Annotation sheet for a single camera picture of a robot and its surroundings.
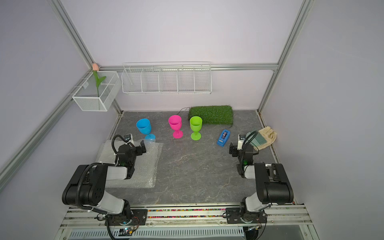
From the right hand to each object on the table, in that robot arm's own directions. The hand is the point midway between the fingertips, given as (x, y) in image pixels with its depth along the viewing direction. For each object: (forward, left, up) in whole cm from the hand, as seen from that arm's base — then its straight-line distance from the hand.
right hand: (238, 141), depth 94 cm
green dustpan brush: (+6, -13, -4) cm, 15 cm away
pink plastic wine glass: (+8, +40, +10) cm, 42 cm away
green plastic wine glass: (+11, +27, +6) cm, 30 cm away
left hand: (-1, +65, +1) cm, 65 cm away
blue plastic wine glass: (+6, +59, +8) cm, 60 cm away
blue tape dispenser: (+6, +8, -4) cm, 11 cm away
